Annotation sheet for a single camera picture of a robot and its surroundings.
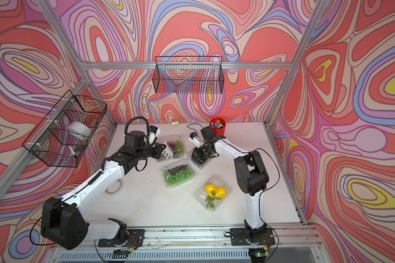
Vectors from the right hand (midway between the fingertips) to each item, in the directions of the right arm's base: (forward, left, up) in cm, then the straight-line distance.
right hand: (194, 158), depth 94 cm
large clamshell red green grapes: (+13, +12, -2) cm, 18 cm away
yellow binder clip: (+34, +14, -4) cm, 37 cm away
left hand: (-2, +13, +15) cm, 21 cm away
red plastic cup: (+22, -16, +6) cm, 27 cm away
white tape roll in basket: (+2, +53, +27) cm, 60 cm away
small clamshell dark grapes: (+3, +4, 0) cm, 4 cm away
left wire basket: (-2, +62, +24) cm, 66 cm away
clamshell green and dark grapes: (-8, +10, -1) cm, 13 cm away
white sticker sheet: (-3, +14, +10) cm, 17 cm away
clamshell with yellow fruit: (-21, -9, -2) cm, 23 cm away
